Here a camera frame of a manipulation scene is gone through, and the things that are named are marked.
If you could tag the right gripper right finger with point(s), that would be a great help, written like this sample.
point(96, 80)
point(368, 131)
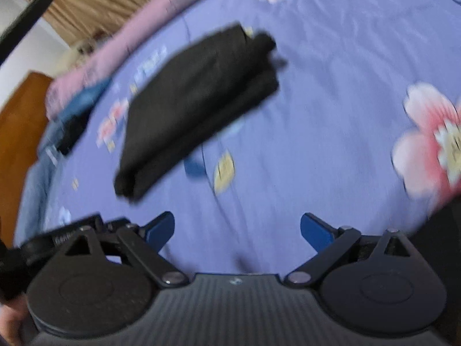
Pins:
point(378, 284)

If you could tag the small black garment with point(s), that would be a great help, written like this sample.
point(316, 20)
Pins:
point(72, 131)

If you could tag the pink floral quilt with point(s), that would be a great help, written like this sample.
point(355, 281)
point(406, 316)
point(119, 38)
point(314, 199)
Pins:
point(107, 59)

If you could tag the black pants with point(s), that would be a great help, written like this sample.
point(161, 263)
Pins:
point(198, 92)

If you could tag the blue folded cloth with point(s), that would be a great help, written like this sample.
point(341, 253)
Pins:
point(82, 102)

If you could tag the person's left hand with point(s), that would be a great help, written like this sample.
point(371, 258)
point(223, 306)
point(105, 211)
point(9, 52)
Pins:
point(13, 314)

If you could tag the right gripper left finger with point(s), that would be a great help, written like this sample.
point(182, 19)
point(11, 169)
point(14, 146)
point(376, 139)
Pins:
point(99, 282)

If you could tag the grey-blue jeans pile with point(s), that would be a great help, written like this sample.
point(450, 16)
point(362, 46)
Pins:
point(38, 187)

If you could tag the floral pillow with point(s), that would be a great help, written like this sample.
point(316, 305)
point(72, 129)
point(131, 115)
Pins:
point(80, 52)

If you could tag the purple floral bed sheet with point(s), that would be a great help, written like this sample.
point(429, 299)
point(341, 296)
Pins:
point(364, 130)

